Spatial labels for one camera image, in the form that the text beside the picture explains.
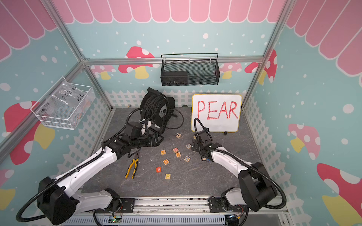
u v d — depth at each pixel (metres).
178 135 1.02
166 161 0.89
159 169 0.85
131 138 0.59
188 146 0.97
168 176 0.83
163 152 0.94
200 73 0.93
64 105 0.72
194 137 1.00
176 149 0.94
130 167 0.87
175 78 0.89
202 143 0.67
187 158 0.90
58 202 0.38
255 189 0.42
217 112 0.98
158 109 0.93
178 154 0.92
